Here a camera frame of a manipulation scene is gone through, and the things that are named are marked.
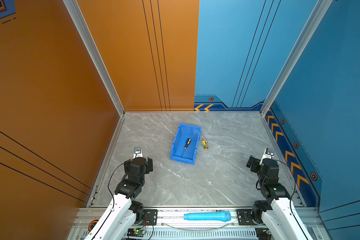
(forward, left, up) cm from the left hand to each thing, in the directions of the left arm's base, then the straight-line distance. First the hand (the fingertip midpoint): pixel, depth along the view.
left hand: (139, 158), depth 82 cm
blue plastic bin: (+26, -24, -9) cm, 36 cm away
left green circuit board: (-33, -2, -13) cm, 35 cm away
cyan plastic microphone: (-26, -44, -8) cm, 52 cm away
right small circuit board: (-32, -63, -11) cm, 71 cm away
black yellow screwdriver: (+17, -27, -9) cm, 33 cm away
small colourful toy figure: (+17, -38, -9) cm, 42 cm away
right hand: (+1, -66, 0) cm, 66 cm away
